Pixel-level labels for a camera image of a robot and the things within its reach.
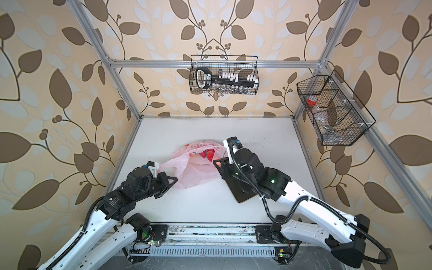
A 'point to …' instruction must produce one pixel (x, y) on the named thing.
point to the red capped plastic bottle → (311, 101)
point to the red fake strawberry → (209, 153)
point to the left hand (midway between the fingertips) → (180, 178)
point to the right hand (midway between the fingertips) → (217, 163)
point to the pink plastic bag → (192, 164)
